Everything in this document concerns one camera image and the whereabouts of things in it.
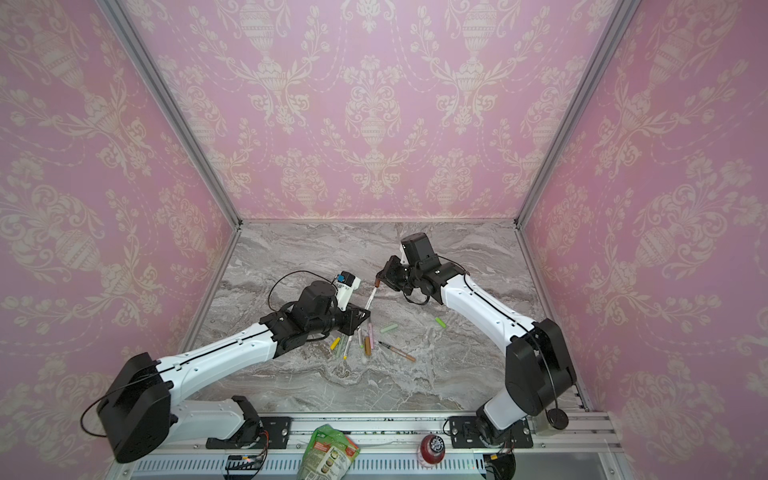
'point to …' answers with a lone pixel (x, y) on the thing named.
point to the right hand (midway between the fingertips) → (376, 274)
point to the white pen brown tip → (370, 298)
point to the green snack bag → (330, 454)
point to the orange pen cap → (367, 346)
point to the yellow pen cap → (334, 343)
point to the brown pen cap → (377, 282)
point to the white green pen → (360, 338)
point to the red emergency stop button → (432, 450)
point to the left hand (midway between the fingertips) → (370, 316)
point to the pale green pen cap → (388, 329)
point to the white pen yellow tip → (346, 348)
